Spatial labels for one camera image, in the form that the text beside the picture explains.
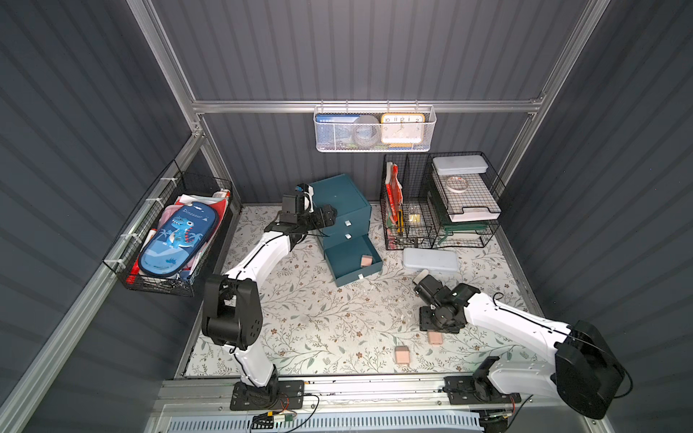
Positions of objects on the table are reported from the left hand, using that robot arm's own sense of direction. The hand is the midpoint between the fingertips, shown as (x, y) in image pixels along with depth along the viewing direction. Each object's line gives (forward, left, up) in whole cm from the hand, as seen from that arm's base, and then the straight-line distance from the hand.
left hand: (330, 215), depth 90 cm
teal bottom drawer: (-7, -5, -16) cm, 18 cm away
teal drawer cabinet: (+1, -8, +2) cm, 8 cm away
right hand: (-31, -33, -17) cm, 48 cm away
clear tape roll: (+15, -46, 0) cm, 49 cm away
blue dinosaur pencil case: (-21, +35, +14) cm, 44 cm away
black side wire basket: (-2, +44, +14) cm, 47 cm away
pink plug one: (-35, -32, -18) cm, 51 cm away
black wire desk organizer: (+16, -42, -8) cm, 46 cm away
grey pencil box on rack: (+23, -49, +3) cm, 55 cm away
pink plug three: (-39, -22, -19) cm, 49 cm away
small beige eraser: (-13, -32, -18) cm, 39 cm away
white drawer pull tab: (-2, -6, -9) cm, 11 cm away
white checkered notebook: (+10, -53, 0) cm, 54 cm away
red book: (+26, -25, -11) cm, 38 cm away
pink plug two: (-6, -13, -18) cm, 23 cm away
